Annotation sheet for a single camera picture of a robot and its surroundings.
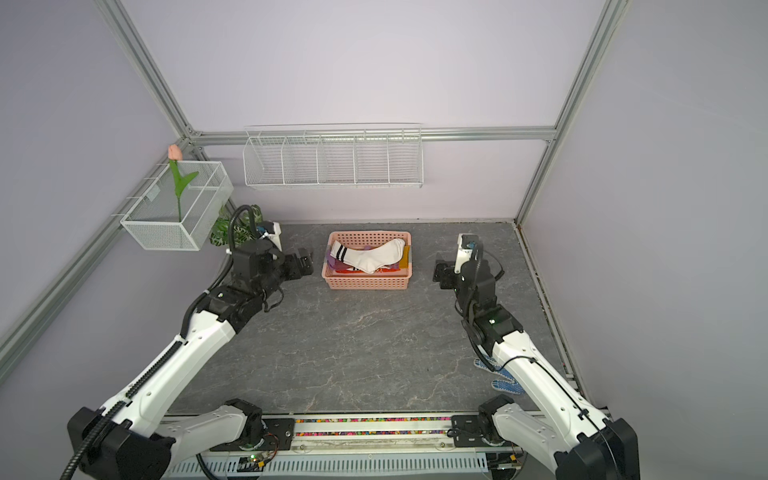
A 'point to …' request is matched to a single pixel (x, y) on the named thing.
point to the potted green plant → (243, 228)
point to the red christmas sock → (379, 270)
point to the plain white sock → (369, 260)
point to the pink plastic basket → (386, 280)
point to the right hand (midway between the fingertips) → (458, 258)
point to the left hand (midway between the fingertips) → (294, 258)
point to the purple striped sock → (336, 265)
